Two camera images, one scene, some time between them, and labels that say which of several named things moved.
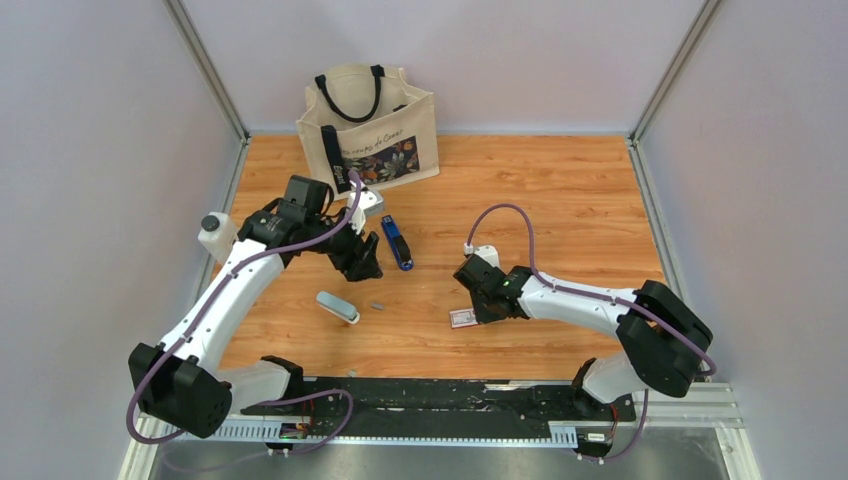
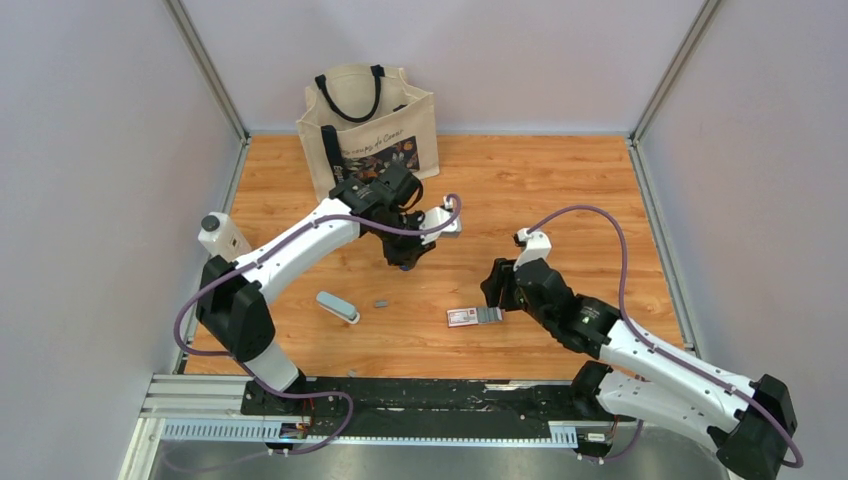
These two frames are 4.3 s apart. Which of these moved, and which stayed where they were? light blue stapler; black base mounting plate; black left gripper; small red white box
Moved: black left gripper
Stayed: black base mounting plate; light blue stapler; small red white box
